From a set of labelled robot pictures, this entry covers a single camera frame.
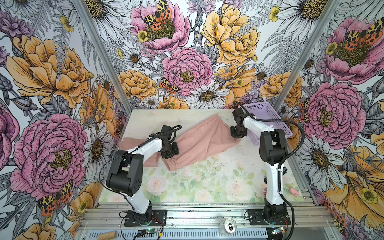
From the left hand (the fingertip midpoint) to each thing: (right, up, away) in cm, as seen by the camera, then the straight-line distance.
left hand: (175, 157), depth 91 cm
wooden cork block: (-28, -30, -24) cm, 47 cm away
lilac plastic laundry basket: (+67, +30, +30) cm, 79 cm away
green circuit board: (-8, -30, -20) cm, 37 cm away
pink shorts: (+15, +9, +5) cm, 19 cm away
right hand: (+40, +10, +11) cm, 43 cm away
